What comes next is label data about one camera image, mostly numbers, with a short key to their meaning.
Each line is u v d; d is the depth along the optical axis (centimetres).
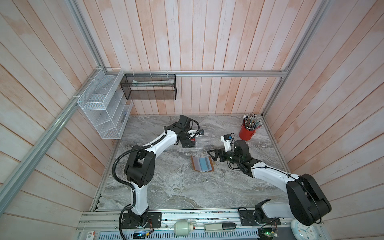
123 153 46
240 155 68
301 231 69
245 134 100
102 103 68
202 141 105
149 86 103
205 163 93
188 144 86
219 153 77
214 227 69
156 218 73
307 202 42
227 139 78
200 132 82
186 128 77
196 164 91
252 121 95
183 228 65
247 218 73
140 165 51
